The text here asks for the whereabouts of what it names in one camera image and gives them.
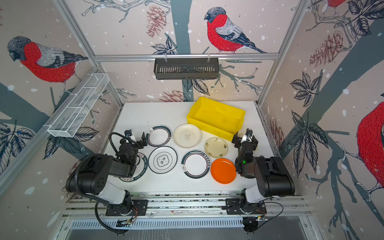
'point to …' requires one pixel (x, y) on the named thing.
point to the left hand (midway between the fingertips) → (134, 133)
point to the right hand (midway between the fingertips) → (245, 135)
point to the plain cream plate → (187, 135)
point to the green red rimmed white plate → (196, 164)
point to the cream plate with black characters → (216, 147)
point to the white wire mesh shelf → (70, 117)
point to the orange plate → (223, 171)
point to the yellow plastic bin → (218, 119)
